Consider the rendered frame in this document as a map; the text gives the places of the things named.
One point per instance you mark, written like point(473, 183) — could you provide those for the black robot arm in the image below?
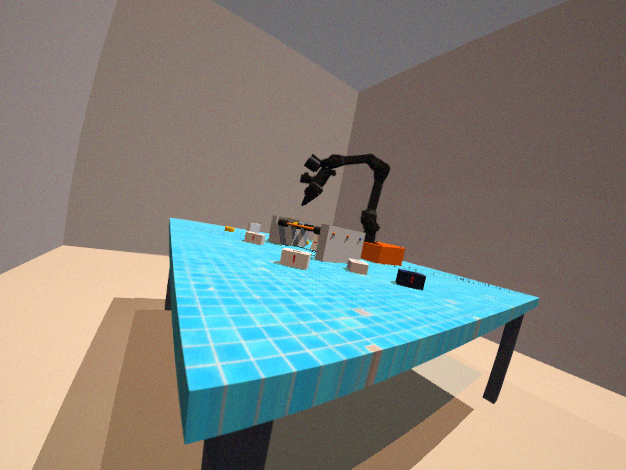
point(381, 171)

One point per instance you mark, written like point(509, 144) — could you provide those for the white square block with square hole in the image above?
point(358, 267)
point(295, 258)
point(255, 238)

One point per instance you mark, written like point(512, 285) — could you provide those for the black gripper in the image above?
point(315, 187)

